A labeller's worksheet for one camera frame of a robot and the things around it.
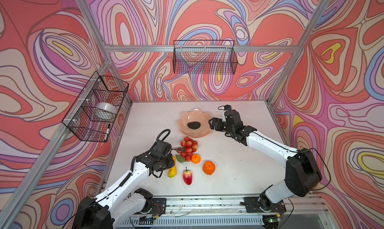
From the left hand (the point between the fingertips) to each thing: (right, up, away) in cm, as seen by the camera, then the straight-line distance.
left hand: (174, 160), depth 82 cm
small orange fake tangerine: (+12, 0, +4) cm, 13 cm away
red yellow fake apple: (+7, -8, -3) cm, 11 cm away
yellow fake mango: (-1, -5, -3) cm, 6 cm away
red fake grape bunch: (+7, +6, +6) cm, 11 cm away
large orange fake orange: (+19, -3, -2) cm, 19 cm away
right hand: (+23, +20, +5) cm, 31 cm away
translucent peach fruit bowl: (+12, +25, +26) cm, 38 cm away
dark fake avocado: (+11, +19, +20) cm, 29 cm away
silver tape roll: (-33, +30, -8) cm, 45 cm away
